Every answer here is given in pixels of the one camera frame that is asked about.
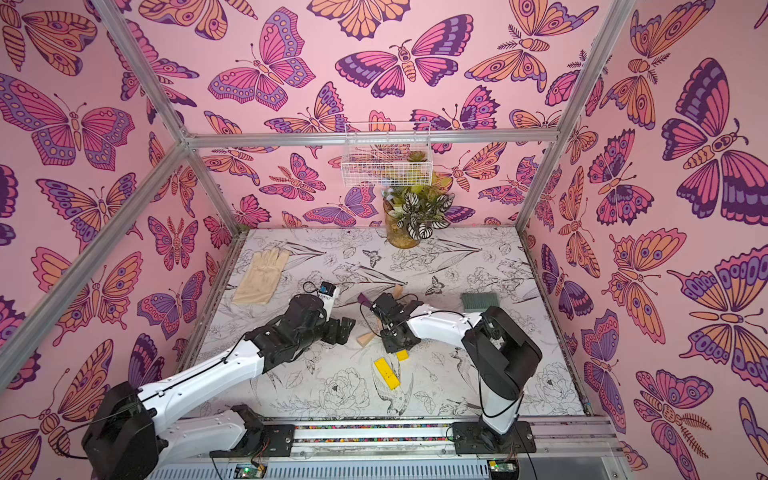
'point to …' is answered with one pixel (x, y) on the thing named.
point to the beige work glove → (262, 276)
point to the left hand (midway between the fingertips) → (345, 315)
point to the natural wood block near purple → (365, 339)
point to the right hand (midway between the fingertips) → (395, 340)
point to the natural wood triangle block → (398, 289)
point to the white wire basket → (387, 154)
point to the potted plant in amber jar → (413, 212)
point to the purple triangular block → (363, 300)
